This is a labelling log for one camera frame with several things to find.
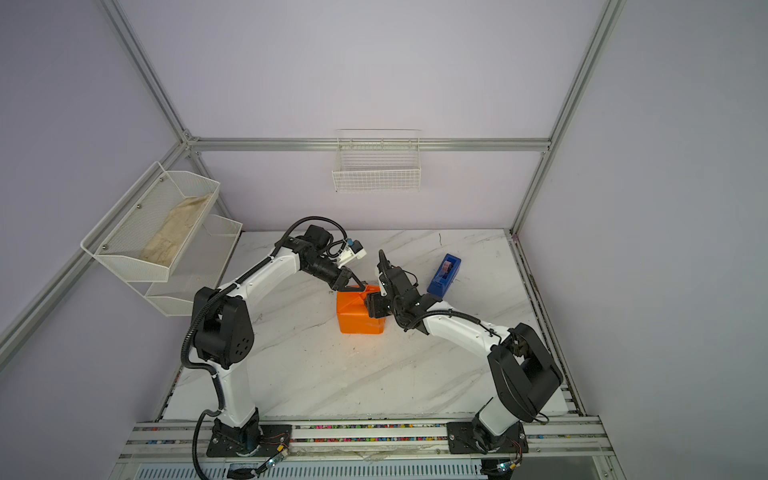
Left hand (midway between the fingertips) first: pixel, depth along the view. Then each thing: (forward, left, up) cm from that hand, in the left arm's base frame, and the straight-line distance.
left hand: (360, 290), depth 84 cm
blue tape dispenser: (+13, -28, -11) cm, 32 cm away
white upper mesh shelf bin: (+7, +57, +14) cm, 59 cm away
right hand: (-1, -3, -3) cm, 4 cm away
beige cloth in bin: (+4, +50, +14) cm, 52 cm away
